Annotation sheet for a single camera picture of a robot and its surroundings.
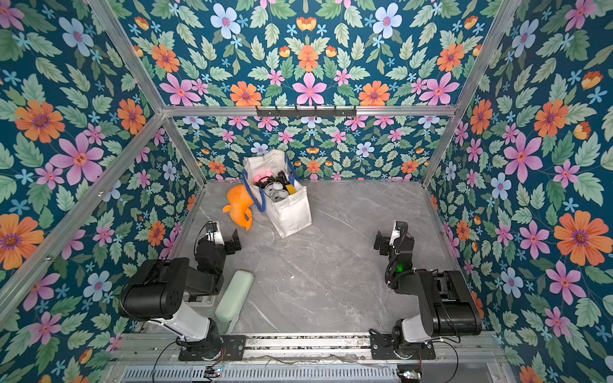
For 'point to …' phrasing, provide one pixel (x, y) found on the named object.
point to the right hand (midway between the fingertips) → (398, 231)
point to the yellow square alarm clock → (291, 189)
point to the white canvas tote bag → (290, 215)
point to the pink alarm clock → (262, 176)
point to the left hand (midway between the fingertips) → (225, 230)
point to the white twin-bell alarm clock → (274, 191)
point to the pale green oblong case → (233, 298)
